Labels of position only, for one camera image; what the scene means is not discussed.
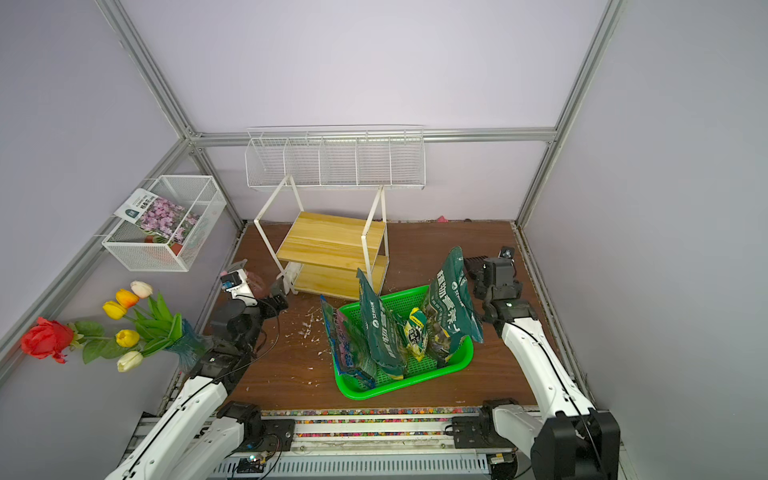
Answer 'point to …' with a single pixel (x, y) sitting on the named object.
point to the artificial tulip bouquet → (136, 324)
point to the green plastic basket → (355, 390)
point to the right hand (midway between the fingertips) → (497, 277)
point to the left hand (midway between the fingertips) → (267, 284)
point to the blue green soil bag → (349, 345)
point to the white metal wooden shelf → (326, 255)
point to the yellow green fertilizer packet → (416, 332)
